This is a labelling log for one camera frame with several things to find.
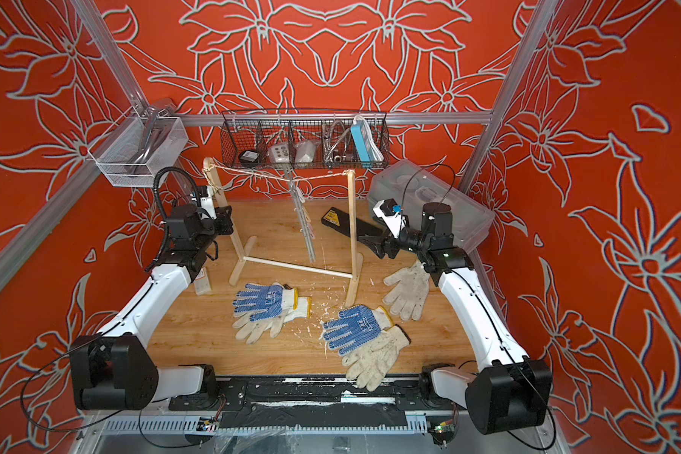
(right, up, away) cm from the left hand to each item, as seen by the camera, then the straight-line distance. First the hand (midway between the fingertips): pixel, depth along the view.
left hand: (225, 205), depth 82 cm
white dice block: (+14, +19, +13) cm, 27 cm away
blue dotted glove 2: (+39, -38, +3) cm, 54 cm away
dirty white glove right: (+57, -29, +9) cm, 65 cm away
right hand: (+41, -6, -10) cm, 42 cm away
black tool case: (+34, -4, +28) cm, 45 cm away
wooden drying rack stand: (+39, -17, +3) cm, 43 cm away
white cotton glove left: (+7, -38, +2) cm, 39 cm away
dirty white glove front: (+42, -46, -4) cm, 62 cm away
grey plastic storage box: (+62, +10, +22) cm, 67 cm away
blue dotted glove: (+12, -30, +8) cm, 33 cm away
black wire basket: (+14, +26, +19) cm, 35 cm away
